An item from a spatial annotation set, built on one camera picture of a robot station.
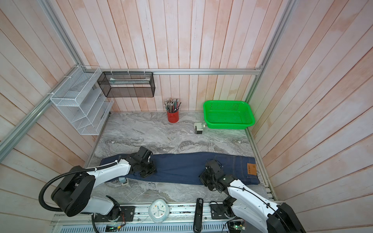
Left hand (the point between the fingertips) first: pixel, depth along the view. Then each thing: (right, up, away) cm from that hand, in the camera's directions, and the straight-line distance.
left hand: (157, 172), depth 87 cm
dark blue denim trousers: (+16, +2, +3) cm, 17 cm away
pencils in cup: (+8, +43, +14) cm, 46 cm away
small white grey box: (+27, +27, +17) cm, 42 cm away
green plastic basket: (+53, +38, +31) cm, 73 cm away
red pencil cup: (+8, +35, +24) cm, 43 cm away
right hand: (+25, -1, -2) cm, 25 cm away
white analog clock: (+4, -14, -16) cm, 21 cm away
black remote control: (+23, -16, -17) cm, 33 cm away
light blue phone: (-18, -1, -9) cm, 20 cm away
